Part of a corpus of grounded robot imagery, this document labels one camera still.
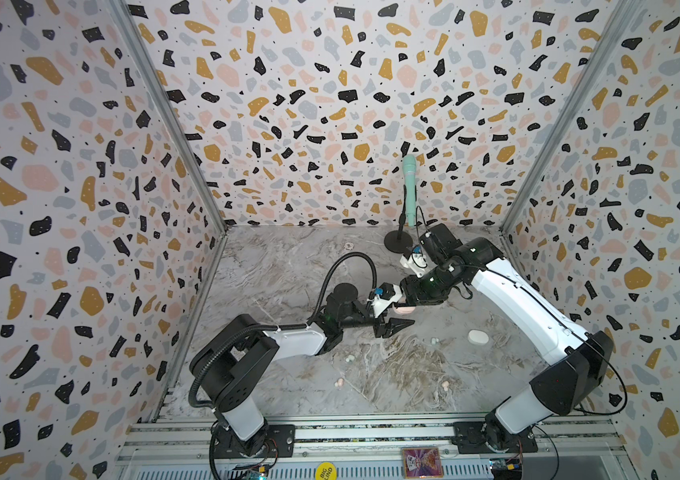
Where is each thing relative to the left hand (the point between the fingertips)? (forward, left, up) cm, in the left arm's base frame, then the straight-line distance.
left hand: (414, 309), depth 76 cm
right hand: (+1, +3, +3) cm, 5 cm away
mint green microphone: (+43, -3, +11) cm, 45 cm away
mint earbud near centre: (-5, +17, -20) cm, 26 cm away
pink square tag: (-31, 0, -18) cm, 35 cm away
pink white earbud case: (-1, +3, +2) cm, 4 cm away
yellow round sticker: (-32, +22, -19) cm, 43 cm away
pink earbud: (-12, +19, -19) cm, 30 cm away
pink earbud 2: (-13, -10, -20) cm, 26 cm away
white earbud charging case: (+1, -23, -19) cm, 30 cm away
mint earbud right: (0, -9, -20) cm, 22 cm away
